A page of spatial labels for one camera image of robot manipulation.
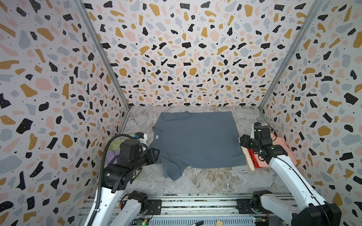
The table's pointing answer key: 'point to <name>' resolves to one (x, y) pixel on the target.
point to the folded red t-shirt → (256, 164)
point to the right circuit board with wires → (263, 221)
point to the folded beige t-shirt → (248, 158)
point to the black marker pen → (197, 223)
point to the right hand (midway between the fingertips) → (243, 136)
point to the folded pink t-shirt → (277, 141)
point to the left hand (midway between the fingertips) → (158, 149)
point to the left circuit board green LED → (140, 221)
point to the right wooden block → (219, 223)
